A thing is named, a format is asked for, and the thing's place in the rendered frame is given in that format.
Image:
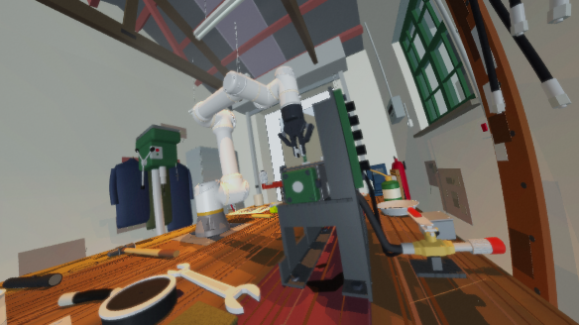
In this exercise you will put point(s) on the white open-end wrench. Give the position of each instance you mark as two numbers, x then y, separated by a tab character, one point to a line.
212	285

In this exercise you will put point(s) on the black tool with white tip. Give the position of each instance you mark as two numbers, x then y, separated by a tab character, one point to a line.
83	297

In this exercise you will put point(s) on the yellow folding rule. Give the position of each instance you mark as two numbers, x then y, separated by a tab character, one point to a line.
251	211

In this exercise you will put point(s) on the grey wall box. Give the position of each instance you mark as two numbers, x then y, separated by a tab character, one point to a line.
396	110

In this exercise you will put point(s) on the grey steel stand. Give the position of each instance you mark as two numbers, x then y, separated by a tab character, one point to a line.
337	226

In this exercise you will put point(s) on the beige cylinder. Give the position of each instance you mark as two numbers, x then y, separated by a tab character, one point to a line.
258	200

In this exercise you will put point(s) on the brown wooden board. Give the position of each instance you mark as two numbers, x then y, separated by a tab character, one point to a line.
520	181

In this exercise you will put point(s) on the blue coat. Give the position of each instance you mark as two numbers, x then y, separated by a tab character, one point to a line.
129	194

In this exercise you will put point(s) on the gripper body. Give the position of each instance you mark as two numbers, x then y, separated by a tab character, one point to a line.
293	119

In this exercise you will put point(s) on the green drill press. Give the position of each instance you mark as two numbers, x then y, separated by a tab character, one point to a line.
158	149

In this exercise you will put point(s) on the white ceiling light tube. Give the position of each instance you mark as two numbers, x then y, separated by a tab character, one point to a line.
217	20

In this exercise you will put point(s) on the red lever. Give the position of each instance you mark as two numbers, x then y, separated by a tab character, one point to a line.
270	185

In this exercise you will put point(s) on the green gas canister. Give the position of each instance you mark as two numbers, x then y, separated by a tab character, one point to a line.
391	190

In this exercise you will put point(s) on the green panel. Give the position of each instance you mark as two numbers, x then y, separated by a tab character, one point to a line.
350	144

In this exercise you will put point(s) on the white dish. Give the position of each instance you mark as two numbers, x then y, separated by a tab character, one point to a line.
398	208

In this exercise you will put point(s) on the green valve body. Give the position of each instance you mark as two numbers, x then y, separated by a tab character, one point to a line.
301	185

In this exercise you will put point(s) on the green frame window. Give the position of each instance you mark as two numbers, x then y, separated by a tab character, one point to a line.
434	58

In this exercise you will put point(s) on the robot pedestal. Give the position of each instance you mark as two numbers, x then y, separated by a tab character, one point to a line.
211	224

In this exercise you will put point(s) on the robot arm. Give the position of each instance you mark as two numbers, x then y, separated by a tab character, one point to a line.
226	149

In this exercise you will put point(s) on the thin green lever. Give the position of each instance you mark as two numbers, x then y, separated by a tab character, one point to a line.
305	158

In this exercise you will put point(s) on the red wall button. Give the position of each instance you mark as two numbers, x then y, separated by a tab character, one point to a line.
484	127

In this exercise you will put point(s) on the brown wall poster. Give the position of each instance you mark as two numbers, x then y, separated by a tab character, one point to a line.
454	196
431	173

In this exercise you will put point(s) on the red fire extinguisher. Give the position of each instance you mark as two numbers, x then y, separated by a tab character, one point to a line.
401	178

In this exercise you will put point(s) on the grey cabinet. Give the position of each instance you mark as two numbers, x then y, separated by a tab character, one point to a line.
203	165

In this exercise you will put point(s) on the black cylinder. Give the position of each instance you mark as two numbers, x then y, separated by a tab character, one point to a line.
31	281

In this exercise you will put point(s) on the blue box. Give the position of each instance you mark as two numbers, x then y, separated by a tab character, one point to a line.
377	174

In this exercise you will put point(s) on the yellow ball valve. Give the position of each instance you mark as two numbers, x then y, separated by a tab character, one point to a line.
434	247

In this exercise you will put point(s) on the grey valve stand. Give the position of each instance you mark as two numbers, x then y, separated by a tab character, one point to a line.
436	267

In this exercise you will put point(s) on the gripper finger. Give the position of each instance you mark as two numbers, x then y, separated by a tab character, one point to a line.
289	142
307	135

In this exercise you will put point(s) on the black knob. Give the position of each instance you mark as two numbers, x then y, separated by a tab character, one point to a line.
363	165
354	121
360	150
357	135
351	106

